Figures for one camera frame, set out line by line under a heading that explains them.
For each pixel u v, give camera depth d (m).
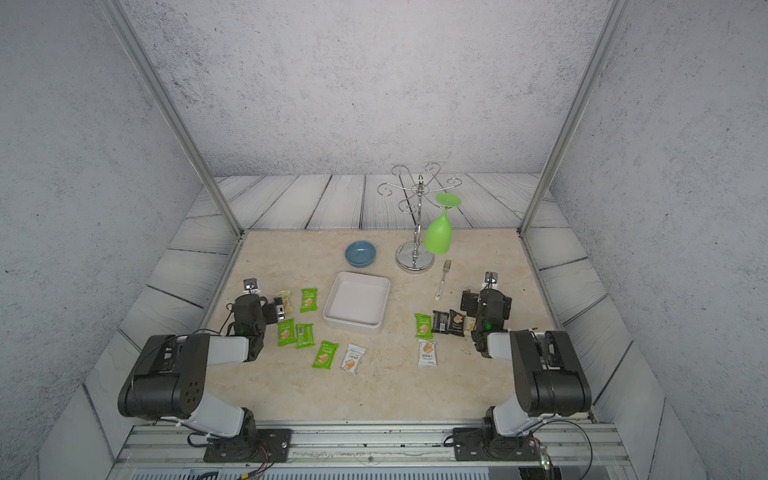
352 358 0.87
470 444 0.72
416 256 1.11
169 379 0.46
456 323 0.94
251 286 0.82
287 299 1.01
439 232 0.88
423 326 0.93
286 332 0.93
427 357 0.87
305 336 0.91
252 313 0.74
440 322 0.94
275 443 0.74
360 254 1.11
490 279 0.82
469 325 0.93
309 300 1.01
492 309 0.73
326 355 0.88
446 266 1.11
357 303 0.98
